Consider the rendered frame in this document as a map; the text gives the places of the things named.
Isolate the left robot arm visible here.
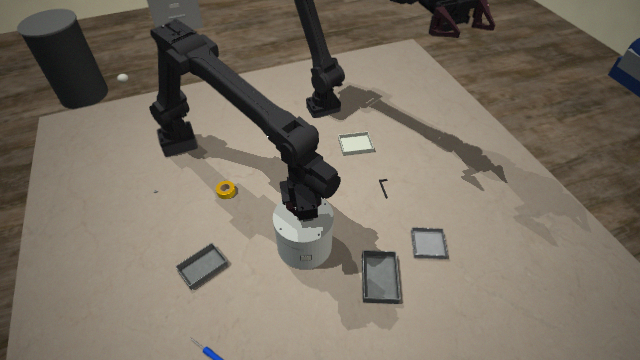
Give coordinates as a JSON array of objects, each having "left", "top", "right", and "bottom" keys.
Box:
[{"left": 294, "top": 0, "right": 443, "bottom": 114}]

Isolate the grey cylindrical dispenser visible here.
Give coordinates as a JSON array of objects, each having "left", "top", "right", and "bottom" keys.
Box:
[{"left": 273, "top": 198, "right": 334, "bottom": 269}]

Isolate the yellow roll of tape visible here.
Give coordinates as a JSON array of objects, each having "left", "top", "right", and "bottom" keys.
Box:
[{"left": 216, "top": 181, "right": 235, "bottom": 199}]

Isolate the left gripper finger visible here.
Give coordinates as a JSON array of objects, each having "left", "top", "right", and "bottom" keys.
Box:
[
  {"left": 471, "top": 0, "right": 495, "bottom": 31},
  {"left": 430, "top": 6, "right": 460, "bottom": 38}
]

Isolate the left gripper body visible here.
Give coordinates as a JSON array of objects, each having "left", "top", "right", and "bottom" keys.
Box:
[{"left": 428, "top": 0, "right": 479, "bottom": 34}]

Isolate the shallow white tray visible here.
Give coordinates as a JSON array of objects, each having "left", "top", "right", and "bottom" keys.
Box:
[{"left": 338, "top": 132, "right": 374, "bottom": 156}]

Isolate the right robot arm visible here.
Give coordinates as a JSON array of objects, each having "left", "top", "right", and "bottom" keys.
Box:
[{"left": 149, "top": 19, "right": 341, "bottom": 222}]

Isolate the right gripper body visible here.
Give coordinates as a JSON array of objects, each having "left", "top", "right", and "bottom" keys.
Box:
[{"left": 280, "top": 177, "right": 324, "bottom": 207}]

